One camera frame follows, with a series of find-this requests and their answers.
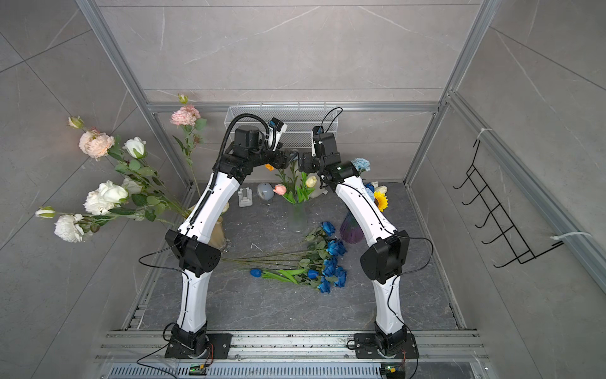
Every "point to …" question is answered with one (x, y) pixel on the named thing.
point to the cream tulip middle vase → (311, 181)
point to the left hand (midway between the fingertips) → (290, 143)
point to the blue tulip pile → (312, 273)
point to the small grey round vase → (265, 191)
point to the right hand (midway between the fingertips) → (311, 155)
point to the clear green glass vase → (297, 217)
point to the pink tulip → (279, 189)
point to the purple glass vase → (349, 230)
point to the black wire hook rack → (523, 253)
